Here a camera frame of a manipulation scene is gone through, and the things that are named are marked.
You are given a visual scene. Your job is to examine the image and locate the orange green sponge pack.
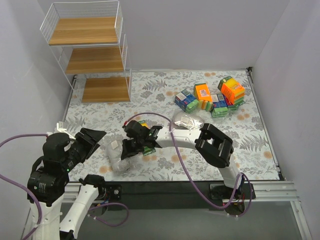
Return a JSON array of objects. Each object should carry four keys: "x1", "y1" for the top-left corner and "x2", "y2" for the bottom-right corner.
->
[{"x1": 139, "y1": 120, "x2": 156, "y2": 157}]

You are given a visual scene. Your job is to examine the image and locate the silver mesh scrubber pack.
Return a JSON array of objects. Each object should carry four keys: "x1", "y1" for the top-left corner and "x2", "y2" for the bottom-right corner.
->
[{"x1": 106, "y1": 139, "x2": 134, "y2": 174}]

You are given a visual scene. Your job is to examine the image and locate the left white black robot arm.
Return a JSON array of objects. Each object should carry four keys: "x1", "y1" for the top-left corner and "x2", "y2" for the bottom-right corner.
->
[{"x1": 27, "y1": 128, "x2": 106, "y2": 240}]

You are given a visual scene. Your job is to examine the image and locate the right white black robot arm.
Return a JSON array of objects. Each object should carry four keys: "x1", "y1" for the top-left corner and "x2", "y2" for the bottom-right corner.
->
[{"x1": 121, "y1": 120, "x2": 245, "y2": 195}]

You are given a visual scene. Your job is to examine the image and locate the blue label green sponges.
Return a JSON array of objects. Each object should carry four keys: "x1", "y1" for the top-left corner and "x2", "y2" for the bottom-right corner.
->
[{"x1": 174, "y1": 89, "x2": 199, "y2": 114}]

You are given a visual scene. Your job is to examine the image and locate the floral patterned table mat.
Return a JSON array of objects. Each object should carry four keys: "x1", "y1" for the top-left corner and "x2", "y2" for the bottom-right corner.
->
[{"x1": 63, "y1": 70, "x2": 279, "y2": 182}]

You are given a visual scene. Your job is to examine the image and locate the orange box sponge pack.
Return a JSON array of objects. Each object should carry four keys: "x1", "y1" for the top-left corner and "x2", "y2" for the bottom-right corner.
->
[{"x1": 193, "y1": 83, "x2": 213, "y2": 112}]

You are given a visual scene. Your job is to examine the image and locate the blue label sponge pack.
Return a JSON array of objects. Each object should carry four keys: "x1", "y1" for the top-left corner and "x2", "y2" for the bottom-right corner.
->
[{"x1": 211, "y1": 94, "x2": 228, "y2": 118}]

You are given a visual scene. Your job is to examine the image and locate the orange yellow sponge box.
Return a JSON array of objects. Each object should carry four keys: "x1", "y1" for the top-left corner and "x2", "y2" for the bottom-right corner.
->
[{"x1": 217, "y1": 76, "x2": 246, "y2": 110}]

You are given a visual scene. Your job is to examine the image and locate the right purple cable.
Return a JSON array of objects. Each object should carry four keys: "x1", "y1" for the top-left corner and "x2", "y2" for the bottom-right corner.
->
[{"x1": 123, "y1": 112, "x2": 255, "y2": 218}]

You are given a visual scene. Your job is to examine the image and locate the purple cable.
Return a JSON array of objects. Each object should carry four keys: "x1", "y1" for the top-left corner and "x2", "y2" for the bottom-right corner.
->
[
  {"x1": 123, "y1": 112, "x2": 255, "y2": 218},
  {"x1": 0, "y1": 133, "x2": 130, "y2": 240}
]

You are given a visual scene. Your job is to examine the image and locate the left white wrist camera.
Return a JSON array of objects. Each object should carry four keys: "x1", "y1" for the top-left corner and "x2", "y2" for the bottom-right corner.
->
[{"x1": 54, "y1": 121, "x2": 69, "y2": 135}]

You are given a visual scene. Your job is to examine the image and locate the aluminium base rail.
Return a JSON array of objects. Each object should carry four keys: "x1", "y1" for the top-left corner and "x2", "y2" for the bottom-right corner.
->
[{"x1": 31, "y1": 179, "x2": 301, "y2": 205}]

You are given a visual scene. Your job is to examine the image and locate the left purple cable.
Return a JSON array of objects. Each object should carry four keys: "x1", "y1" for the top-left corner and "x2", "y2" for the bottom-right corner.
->
[{"x1": 0, "y1": 133, "x2": 130, "y2": 240}]

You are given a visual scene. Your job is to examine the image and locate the white wire wooden shelf unit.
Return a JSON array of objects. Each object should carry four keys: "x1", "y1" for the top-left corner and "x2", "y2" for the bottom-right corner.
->
[{"x1": 40, "y1": 0, "x2": 132, "y2": 104}]

